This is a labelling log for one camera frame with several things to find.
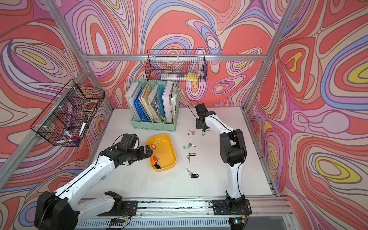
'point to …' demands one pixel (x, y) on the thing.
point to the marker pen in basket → (85, 123)
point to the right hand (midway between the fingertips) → (204, 127)
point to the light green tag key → (203, 132)
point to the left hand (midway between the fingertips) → (148, 153)
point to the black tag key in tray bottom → (157, 166)
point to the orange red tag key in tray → (155, 159)
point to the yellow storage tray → (164, 155)
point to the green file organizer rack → (161, 127)
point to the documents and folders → (155, 103)
